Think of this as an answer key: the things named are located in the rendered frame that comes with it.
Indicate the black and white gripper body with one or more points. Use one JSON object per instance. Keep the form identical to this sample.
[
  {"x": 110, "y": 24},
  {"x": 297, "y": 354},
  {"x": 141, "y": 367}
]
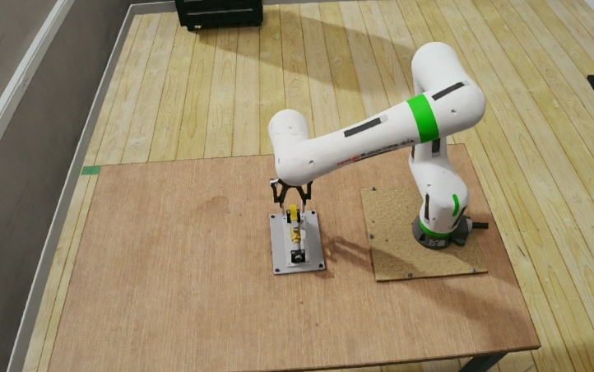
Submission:
[{"x": 283, "y": 184}]

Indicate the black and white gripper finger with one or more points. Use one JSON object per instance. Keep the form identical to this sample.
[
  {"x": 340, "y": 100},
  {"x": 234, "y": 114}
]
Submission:
[
  {"x": 304, "y": 196},
  {"x": 281, "y": 198}
]

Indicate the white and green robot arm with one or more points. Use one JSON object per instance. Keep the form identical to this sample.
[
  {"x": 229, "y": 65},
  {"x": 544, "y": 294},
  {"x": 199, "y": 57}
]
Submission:
[{"x": 455, "y": 104}]

